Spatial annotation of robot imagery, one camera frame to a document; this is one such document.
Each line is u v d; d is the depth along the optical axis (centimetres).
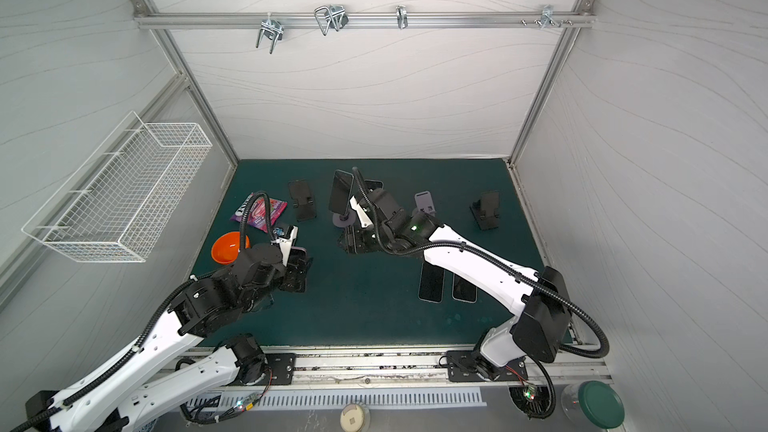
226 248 92
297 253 66
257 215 101
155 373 45
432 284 88
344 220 105
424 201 98
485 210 98
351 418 59
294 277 63
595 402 62
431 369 75
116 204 68
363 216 66
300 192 101
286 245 62
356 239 63
